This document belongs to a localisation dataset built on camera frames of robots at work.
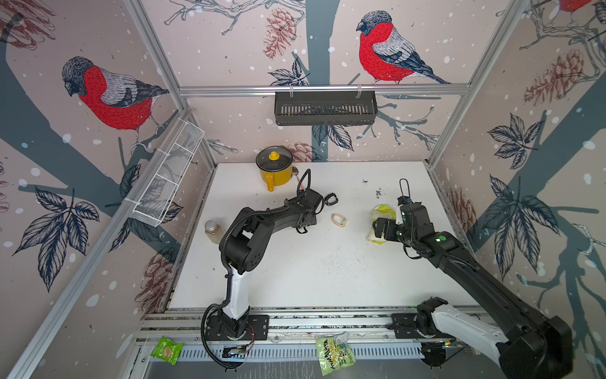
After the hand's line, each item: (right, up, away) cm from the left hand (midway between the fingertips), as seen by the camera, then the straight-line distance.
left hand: (310, 214), depth 99 cm
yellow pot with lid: (-17, +22, +10) cm, 30 cm away
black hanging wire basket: (+7, +48, +4) cm, 48 cm away
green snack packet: (-43, -37, -30) cm, 64 cm away
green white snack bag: (+7, -37, -31) cm, 49 cm away
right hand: (+27, 0, -17) cm, 32 cm away
